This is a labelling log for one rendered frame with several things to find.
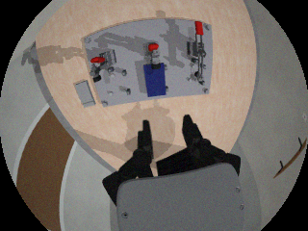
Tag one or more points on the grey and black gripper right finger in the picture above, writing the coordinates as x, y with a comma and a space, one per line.
209, 154

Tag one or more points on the blue rectangular block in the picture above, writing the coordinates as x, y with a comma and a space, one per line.
155, 80

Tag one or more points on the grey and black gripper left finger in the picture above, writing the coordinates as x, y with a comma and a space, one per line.
137, 166

